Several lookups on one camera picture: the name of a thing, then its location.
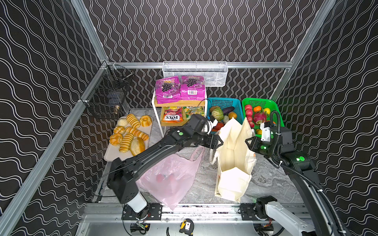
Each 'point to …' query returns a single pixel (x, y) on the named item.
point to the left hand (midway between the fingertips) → (224, 142)
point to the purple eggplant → (227, 110)
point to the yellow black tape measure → (187, 226)
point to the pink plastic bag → (169, 180)
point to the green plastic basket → (257, 111)
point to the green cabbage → (217, 114)
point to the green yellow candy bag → (192, 110)
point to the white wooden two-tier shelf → (179, 103)
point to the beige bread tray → (140, 126)
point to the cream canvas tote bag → (235, 160)
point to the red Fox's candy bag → (173, 114)
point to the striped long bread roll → (125, 143)
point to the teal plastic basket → (224, 103)
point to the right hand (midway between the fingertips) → (248, 140)
